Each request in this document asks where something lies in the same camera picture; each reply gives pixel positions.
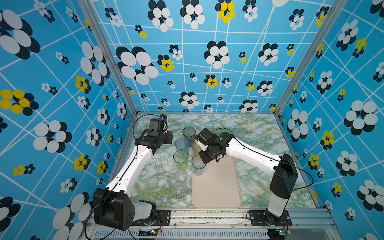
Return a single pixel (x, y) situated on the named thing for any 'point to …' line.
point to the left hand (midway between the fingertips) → (168, 133)
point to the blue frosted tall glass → (182, 144)
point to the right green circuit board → (276, 234)
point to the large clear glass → (179, 190)
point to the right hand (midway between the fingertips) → (204, 157)
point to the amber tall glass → (196, 148)
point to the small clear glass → (180, 175)
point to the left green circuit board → (152, 233)
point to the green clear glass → (180, 157)
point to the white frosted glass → (239, 133)
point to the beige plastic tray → (218, 186)
